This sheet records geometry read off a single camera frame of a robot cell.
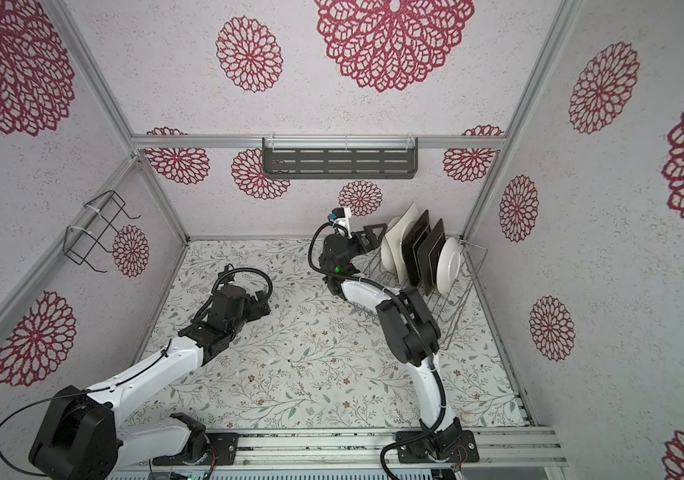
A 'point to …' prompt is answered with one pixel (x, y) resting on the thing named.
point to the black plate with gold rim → (428, 254)
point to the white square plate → (394, 237)
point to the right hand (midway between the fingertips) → (381, 232)
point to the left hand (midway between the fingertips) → (254, 303)
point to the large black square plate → (407, 243)
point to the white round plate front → (448, 265)
